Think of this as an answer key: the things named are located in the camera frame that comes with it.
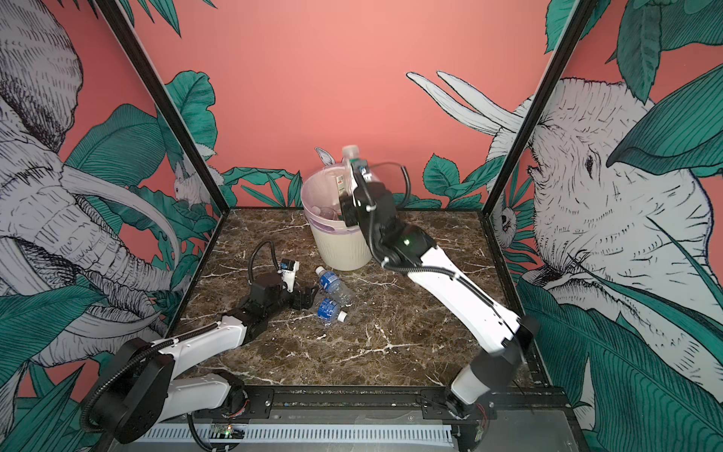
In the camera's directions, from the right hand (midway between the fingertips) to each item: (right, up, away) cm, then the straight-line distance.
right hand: (350, 185), depth 65 cm
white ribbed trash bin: (-5, -17, +25) cm, 31 cm away
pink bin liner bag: (-13, 0, +33) cm, 35 cm away
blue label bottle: (-8, -30, +30) cm, 43 cm away
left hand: (-15, -26, +22) cm, 37 cm away
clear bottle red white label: (-5, +5, +24) cm, 25 cm away
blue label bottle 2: (-9, -36, +20) cm, 42 cm away
